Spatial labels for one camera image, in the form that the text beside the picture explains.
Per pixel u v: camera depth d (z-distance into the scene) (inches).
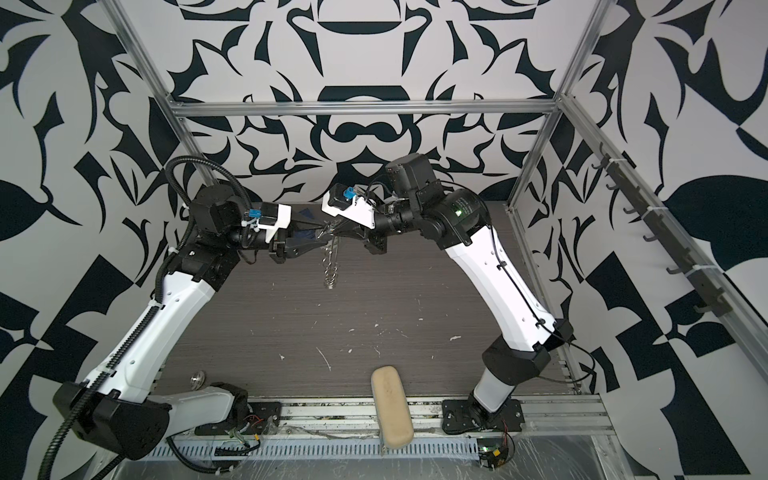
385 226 19.5
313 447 28.1
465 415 29.3
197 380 31.2
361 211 18.7
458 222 16.1
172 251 20.4
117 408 14.5
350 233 21.0
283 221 19.4
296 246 22.2
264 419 28.6
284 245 21.2
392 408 29.0
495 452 28.0
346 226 21.7
